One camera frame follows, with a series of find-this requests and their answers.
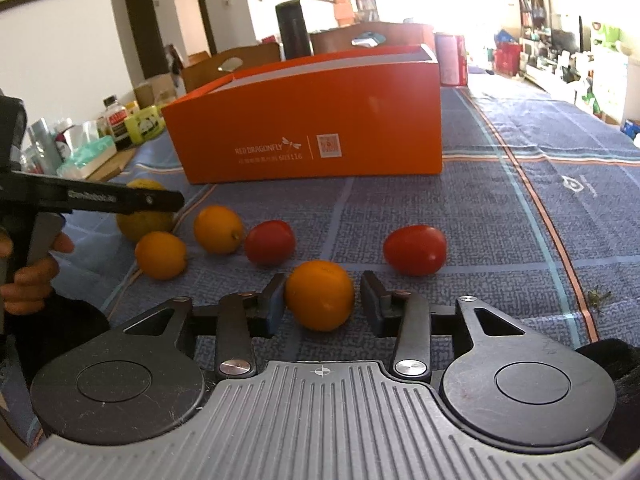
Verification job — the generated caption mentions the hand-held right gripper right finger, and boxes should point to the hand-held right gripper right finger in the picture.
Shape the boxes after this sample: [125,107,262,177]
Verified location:
[360,270,528,383]

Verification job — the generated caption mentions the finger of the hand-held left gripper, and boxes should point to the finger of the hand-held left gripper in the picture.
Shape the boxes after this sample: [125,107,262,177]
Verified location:
[10,170,186,216]

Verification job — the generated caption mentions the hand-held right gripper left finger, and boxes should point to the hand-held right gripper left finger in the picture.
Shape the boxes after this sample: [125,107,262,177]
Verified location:
[122,272,287,378]

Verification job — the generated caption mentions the large yellow lemon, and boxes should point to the large yellow lemon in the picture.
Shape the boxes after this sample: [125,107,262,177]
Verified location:
[116,179,176,243]

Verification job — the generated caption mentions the large round orange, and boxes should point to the large round orange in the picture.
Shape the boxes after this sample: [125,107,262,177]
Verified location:
[285,260,356,332]

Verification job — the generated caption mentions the orange cardboard box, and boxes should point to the orange cardboard box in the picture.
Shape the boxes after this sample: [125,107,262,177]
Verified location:
[161,44,444,186]

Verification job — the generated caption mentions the person's left forearm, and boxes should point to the person's left forearm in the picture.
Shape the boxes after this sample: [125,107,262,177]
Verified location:
[0,292,111,441]

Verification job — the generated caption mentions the person's right forearm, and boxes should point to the person's right forearm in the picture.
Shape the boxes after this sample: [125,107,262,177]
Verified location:
[575,337,640,461]

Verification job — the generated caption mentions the person's left hand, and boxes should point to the person's left hand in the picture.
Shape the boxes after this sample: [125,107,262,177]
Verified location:
[0,232,76,315]

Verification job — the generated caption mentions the wooden cutting board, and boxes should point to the wooden cutting board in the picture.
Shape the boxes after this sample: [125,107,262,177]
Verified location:
[87,146,138,182]

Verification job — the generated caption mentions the silver foil packet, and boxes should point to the silver foil packet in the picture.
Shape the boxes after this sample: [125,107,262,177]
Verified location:
[27,119,63,173]

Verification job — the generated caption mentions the teal tissue pack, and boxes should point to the teal tissue pack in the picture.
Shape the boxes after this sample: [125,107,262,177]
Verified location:
[56,122,118,178]

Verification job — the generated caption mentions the red tomato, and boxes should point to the red tomato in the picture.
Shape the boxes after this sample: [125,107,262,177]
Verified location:
[383,225,448,277]
[244,220,296,267]

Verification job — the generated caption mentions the black capped clear bottle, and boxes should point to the black capped clear bottle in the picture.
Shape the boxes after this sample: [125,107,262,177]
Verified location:
[102,95,133,152]

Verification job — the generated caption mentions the small round orange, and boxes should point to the small round orange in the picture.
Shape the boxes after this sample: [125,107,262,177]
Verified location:
[135,231,189,281]

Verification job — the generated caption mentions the green panda mug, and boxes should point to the green panda mug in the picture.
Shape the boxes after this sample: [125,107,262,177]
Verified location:
[125,106,166,147]

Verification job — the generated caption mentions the orange with pointed tip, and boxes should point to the orange with pointed tip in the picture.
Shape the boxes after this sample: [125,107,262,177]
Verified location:
[193,205,245,255]

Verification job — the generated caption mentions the stacked cardboard boxes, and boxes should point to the stacked cardboard boxes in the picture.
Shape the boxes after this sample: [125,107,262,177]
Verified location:
[134,72,178,108]

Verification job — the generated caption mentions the blue patterned tablecloth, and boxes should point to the blue patterned tablecloth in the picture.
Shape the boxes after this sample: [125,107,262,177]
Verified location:
[0,85,640,411]

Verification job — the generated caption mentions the wooden chair with oval cutout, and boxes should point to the wooden chair with oval cutout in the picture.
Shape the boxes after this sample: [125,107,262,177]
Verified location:
[310,22,436,56]
[180,42,282,93]

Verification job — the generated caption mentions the small dried stem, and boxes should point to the small dried stem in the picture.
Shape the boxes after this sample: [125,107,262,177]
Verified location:
[585,285,613,308]

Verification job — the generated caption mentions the dark thermos bottle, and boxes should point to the dark thermos bottle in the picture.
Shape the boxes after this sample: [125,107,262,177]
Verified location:
[275,2,313,61]

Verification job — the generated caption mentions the red carton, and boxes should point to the red carton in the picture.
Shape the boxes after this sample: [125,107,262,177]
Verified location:
[434,32,469,87]

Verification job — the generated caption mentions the red basket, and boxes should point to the red basket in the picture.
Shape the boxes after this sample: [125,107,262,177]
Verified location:
[495,42,523,77]

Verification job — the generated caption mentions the black monitor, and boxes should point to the black monitor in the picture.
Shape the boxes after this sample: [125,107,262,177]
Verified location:
[550,27,583,56]

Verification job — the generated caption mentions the tall bookshelf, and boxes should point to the tall bookshelf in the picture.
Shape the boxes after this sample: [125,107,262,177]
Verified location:
[515,0,551,43]

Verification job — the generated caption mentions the dark wooden door frame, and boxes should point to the dark wooden door frame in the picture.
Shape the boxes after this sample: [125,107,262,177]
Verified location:
[121,0,173,83]

